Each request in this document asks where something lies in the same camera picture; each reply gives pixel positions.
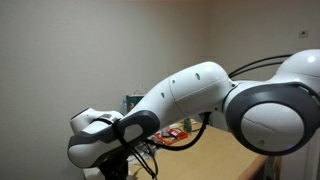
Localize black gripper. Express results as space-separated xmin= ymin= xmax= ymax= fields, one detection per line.
xmin=98 ymin=151 xmax=132 ymax=180

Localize clear plastic water bottle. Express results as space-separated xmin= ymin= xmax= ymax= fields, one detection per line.
xmin=119 ymin=99 xmax=130 ymax=116

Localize red snack packets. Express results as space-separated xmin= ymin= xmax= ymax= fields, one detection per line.
xmin=153 ymin=127 xmax=190 ymax=147

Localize dark green snack bag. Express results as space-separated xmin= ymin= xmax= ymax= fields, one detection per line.
xmin=182 ymin=117 xmax=193 ymax=134

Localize wooden chair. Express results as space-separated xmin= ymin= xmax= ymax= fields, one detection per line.
xmin=273 ymin=155 xmax=284 ymax=180

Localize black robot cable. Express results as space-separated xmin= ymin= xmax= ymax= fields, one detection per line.
xmin=92 ymin=53 xmax=294 ymax=180

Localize white wall outlet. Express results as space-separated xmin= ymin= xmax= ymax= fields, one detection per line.
xmin=298 ymin=29 xmax=310 ymax=39

